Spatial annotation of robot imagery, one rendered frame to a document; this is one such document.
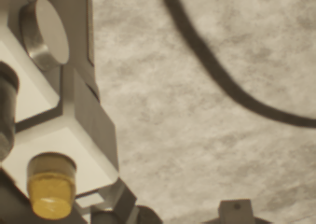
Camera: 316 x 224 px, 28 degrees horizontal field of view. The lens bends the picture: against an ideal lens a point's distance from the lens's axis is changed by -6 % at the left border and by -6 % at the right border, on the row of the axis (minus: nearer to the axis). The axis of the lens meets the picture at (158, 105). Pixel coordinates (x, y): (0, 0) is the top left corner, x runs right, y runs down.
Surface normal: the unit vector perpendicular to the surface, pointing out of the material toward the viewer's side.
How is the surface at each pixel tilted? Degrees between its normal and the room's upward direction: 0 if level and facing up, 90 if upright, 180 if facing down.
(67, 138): 0
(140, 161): 0
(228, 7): 0
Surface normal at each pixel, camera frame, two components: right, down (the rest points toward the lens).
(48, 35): 0.92, -0.33
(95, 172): 0.11, 0.73
